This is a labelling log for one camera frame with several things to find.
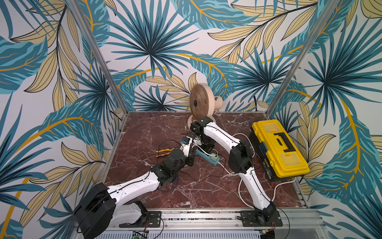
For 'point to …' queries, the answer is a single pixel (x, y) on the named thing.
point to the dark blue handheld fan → (169, 185)
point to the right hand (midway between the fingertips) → (209, 152)
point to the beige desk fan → (203, 103)
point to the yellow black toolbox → (280, 158)
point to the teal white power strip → (207, 158)
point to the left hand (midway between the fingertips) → (194, 149)
